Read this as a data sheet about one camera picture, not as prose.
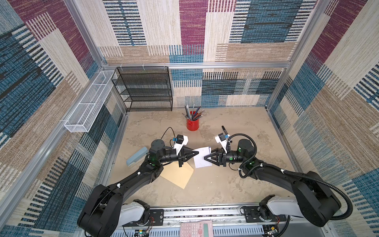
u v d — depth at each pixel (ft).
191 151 2.26
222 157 2.21
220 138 2.30
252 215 2.39
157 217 2.44
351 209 1.29
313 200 1.39
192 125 3.37
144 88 3.56
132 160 2.93
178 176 2.85
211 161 2.31
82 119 2.32
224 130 3.54
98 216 1.34
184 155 2.21
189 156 2.33
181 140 2.08
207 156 2.34
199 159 2.38
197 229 2.27
